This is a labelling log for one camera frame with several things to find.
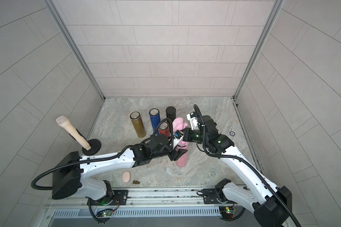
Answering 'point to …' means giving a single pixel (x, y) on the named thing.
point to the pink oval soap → (126, 177)
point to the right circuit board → (231, 211)
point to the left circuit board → (107, 213)
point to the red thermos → (164, 128)
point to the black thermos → (171, 112)
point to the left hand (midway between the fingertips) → (186, 147)
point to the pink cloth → (178, 124)
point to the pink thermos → (182, 161)
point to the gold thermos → (136, 118)
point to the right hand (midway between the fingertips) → (177, 134)
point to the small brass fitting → (136, 182)
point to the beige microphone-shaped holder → (91, 147)
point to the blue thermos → (155, 117)
